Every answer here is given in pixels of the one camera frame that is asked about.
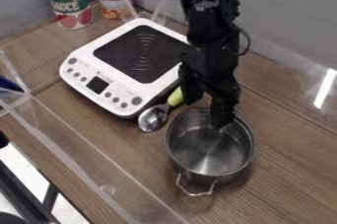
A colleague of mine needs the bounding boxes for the white and black stove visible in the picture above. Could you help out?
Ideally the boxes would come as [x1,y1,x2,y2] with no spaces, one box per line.
[58,18,189,118]

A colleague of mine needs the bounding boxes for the black table frame leg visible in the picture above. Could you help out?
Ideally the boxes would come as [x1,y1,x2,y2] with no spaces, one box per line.
[0,161,59,224]

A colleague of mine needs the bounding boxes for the silver steel pot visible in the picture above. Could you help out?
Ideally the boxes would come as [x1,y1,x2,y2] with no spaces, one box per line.
[165,108,255,196]

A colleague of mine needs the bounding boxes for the spoon with green handle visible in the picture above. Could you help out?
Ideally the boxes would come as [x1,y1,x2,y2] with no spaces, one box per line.
[138,88,182,133]

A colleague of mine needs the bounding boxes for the clear acrylic barrier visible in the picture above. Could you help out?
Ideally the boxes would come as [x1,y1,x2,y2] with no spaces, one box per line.
[0,50,189,224]

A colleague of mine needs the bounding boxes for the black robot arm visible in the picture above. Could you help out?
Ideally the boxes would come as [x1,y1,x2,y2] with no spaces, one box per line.
[177,0,249,128]

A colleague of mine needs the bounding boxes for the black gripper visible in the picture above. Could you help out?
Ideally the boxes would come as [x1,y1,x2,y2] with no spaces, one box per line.
[178,30,241,129]

